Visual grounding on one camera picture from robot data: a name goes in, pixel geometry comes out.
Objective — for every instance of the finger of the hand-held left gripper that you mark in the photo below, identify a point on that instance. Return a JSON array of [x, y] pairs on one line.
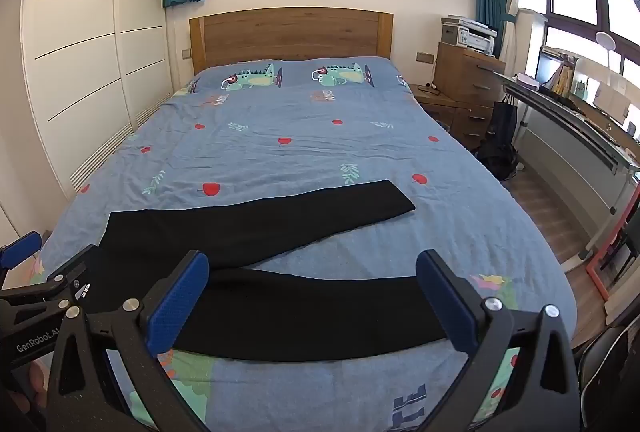
[[20, 248], [70, 274]]

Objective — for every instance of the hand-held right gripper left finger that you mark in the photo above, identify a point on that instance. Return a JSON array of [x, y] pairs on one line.
[[177, 302]]

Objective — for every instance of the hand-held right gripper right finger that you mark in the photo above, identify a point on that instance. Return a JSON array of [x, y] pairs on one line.
[[447, 302]]

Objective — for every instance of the black pants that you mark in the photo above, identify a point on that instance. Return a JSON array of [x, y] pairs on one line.
[[280, 302]]

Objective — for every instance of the person's left hand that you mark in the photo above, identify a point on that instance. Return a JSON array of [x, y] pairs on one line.
[[37, 374]]

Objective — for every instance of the black backpack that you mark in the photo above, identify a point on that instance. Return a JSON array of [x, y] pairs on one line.
[[495, 159]]

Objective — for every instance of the black chair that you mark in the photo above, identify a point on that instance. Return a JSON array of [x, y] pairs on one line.
[[610, 372]]

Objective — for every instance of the dark green chair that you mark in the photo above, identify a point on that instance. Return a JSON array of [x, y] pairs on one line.
[[620, 247]]

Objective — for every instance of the black shopping bag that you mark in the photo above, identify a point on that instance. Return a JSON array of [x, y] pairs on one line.
[[502, 122]]

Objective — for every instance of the wooden nightstand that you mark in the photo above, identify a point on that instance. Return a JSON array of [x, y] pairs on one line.
[[450, 112]]

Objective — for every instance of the blue printed bed sheet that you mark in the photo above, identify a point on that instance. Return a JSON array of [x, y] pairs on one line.
[[310, 162]]

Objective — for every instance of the white wardrobe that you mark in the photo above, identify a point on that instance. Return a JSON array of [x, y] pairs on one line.
[[90, 62]]

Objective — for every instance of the long desk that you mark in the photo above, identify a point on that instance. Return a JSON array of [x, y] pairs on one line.
[[590, 124]]

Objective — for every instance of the wooden dresser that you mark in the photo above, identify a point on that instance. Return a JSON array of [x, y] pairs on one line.
[[465, 72]]

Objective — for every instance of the blue dinosaur print pillow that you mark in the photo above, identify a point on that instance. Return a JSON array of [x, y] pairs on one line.
[[345, 72], [250, 77]]

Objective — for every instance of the yellow folders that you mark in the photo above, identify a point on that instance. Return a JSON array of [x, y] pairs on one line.
[[562, 79]]

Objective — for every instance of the white printer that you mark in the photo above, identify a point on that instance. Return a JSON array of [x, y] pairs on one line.
[[467, 37]]

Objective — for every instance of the wooden headboard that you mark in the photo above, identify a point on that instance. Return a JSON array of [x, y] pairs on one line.
[[290, 34]]

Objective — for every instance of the white desk lamp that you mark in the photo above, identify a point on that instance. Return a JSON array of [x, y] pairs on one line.
[[606, 43]]

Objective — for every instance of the orange metal frame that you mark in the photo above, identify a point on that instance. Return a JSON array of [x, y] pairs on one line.
[[607, 242]]

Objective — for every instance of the wall switch panel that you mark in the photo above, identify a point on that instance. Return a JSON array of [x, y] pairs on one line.
[[425, 57], [186, 53]]

